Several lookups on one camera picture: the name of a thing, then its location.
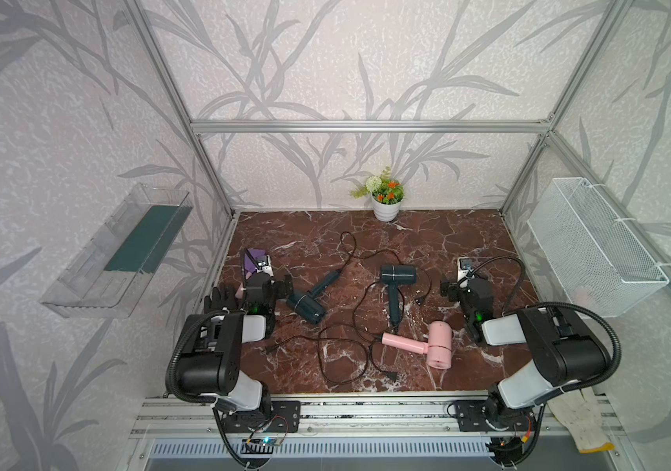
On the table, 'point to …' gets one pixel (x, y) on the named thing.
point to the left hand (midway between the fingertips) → (272, 273)
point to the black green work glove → (223, 297)
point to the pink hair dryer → (438, 347)
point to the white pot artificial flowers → (387, 195)
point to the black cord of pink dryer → (390, 374)
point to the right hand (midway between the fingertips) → (460, 270)
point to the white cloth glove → (579, 411)
